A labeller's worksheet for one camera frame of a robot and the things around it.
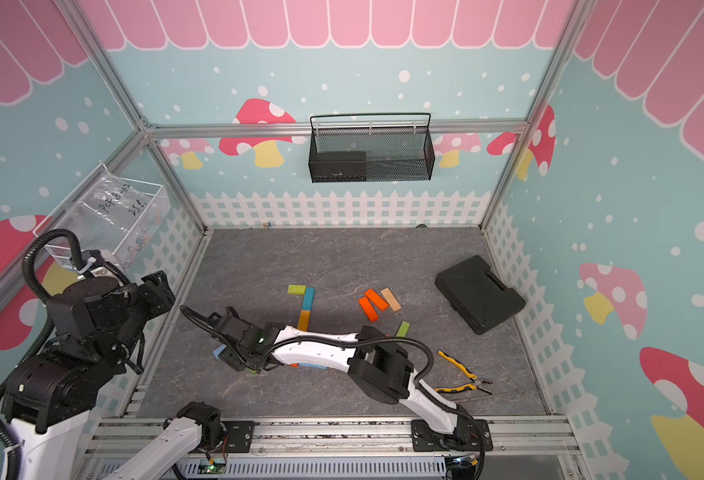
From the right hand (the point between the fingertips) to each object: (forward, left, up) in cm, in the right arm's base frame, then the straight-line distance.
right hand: (235, 346), depth 80 cm
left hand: (+1, +6, +29) cm, 29 cm away
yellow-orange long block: (+12, -16, -8) cm, 22 cm away
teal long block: (+20, -16, -9) cm, 27 cm away
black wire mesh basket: (+55, -37, +26) cm, 71 cm away
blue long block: (-12, -25, +19) cm, 34 cm away
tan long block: (+17, -45, -9) cm, 49 cm away
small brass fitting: (+57, +6, -9) cm, 58 cm away
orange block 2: (+16, -36, -9) cm, 41 cm away
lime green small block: (+24, -12, -9) cm, 28 cm away
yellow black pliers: (-7, -66, -10) cm, 67 cm away
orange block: (+18, -40, -8) cm, 45 cm away
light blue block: (+3, +9, -9) cm, 13 cm away
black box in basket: (+45, -28, +25) cm, 59 cm away
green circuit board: (-26, +3, -12) cm, 28 cm away
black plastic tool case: (+18, -71, -5) cm, 74 cm away
